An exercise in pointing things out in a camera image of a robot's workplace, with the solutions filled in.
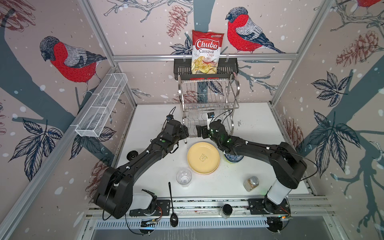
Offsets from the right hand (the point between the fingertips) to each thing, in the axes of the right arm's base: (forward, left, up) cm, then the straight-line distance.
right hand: (201, 127), depth 88 cm
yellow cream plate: (-13, -2, -14) cm, 19 cm away
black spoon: (-45, +12, -14) cm, 48 cm away
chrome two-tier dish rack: (+39, -1, -16) cm, 42 cm away
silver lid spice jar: (-29, -26, -8) cm, 40 cm away
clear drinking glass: (-25, +9, -15) cm, 31 cm away
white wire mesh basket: (-11, +52, +17) cm, 56 cm away
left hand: (-3, +10, +2) cm, 11 cm away
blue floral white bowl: (-14, -19, -12) cm, 26 cm away
